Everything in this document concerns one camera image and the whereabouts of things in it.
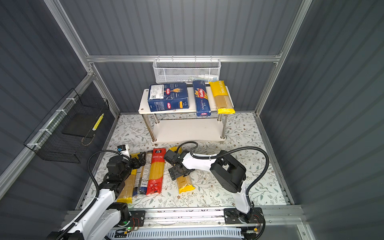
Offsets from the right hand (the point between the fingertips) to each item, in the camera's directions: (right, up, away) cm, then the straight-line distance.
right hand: (181, 173), depth 90 cm
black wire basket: (-55, +24, -18) cm, 63 cm away
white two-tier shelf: (-1, +30, +19) cm, 35 cm away
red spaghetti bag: (-14, -1, -4) cm, 15 cm away
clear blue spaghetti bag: (-22, 0, -4) cm, 22 cm away
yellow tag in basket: (-43, +31, -12) cm, 54 cm away
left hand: (-25, +13, -5) cm, 28 cm away
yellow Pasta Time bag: (+2, -3, -7) cm, 8 cm away
